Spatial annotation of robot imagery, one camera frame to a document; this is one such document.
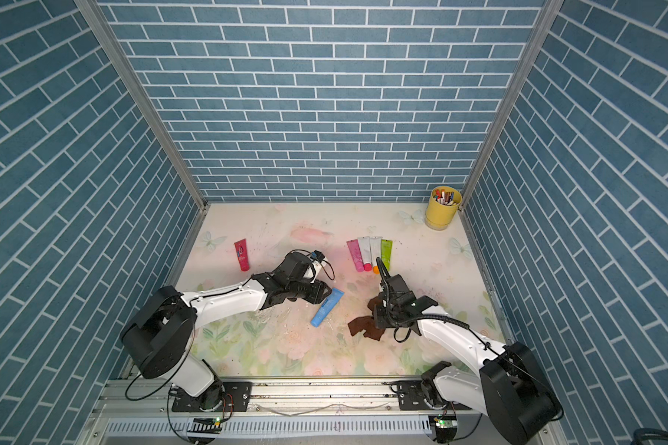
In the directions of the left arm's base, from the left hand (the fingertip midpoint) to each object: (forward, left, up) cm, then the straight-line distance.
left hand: (332, 291), depth 87 cm
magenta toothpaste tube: (+17, -8, -5) cm, 20 cm away
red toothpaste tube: (+17, +34, -5) cm, 39 cm away
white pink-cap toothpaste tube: (+18, -12, -4) cm, 22 cm away
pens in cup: (+38, -43, +6) cm, 58 cm away
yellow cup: (+32, -41, +6) cm, 52 cm away
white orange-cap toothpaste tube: (+21, -16, -5) cm, 27 cm away
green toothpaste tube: (+19, -20, -6) cm, 28 cm away
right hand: (-7, -15, -4) cm, 17 cm away
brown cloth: (-9, -11, -4) cm, 15 cm away
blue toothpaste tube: (-3, +2, -5) cm, 6 cm away
